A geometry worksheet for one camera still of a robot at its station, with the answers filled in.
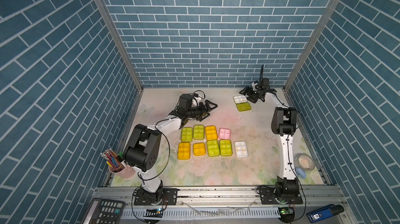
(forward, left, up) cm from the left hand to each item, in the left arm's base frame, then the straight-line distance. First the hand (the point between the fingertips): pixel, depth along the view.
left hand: (217, 111), depth 86 cm
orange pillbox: (-5, +3, -17) cm, 18 cm away
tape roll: (-21, -49, -17) cm, 56 cm away
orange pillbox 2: (-16, +19, -17) cm, 30 cm away
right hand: (+25, -22, -14) cm, 36 cm away
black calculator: (-44, +52, -16) cm, 70 cm away
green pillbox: (+20, -20, -16) cm, 33 cm away
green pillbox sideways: (-6, +18, -16) cm, 25 cm away
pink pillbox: (-5, -5, -17) cm, 19 cm away
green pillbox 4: (-14, -5, -17) cm, 23 cm away
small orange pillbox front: (-15, +10, -17) cm, 25 cm away
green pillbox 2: (-4, +11, -18) cm, 21 cm away
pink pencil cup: (-28, +49, -9) cm, 57 cm away
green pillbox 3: (-14, +2, -17) cm, 22 cm away
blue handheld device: (-45, -46, -13) cm, 65 cm away
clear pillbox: (-15, -14, -17) cm, 27 cm away
